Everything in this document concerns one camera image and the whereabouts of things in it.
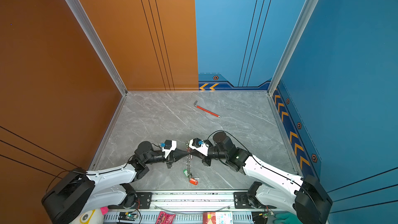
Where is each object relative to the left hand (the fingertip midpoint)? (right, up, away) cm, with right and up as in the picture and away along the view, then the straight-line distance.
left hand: (188, 153), depth 72 cm
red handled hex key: (+1, +23, +40) cm, 46 cm away
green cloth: (+45, -28, -4) cm, 53 cm away
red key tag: (+2, -17, +7) cm, 19 cm away
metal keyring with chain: (0, -4, 0) cm, 4 cm away
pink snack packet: (-10, -28, -4) cm, 30 cm away
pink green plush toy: (-38, -24, -8) cm, 46 cm away
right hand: (+1, 0, 0) cm, 1 cm away
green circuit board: (-28, -29, -2) cm, 40 cm away
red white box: (+14, -26, -7) cm, 30 cm away
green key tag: (-2, -13, +10) cm, 17 cm away
